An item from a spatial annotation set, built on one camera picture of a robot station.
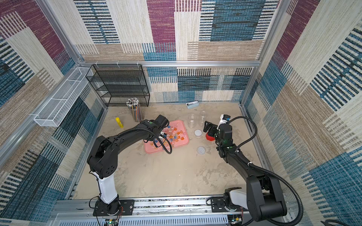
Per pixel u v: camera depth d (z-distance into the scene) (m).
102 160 0.51
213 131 0.77
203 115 1.00
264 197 0.41
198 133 1.02
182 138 0.99
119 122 1.02
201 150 0.94
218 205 0.73
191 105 1.18
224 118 0.75
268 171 0.44
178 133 1.02
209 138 0.99
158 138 0.66
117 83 1.08
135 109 0.99
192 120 1.01
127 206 0.74
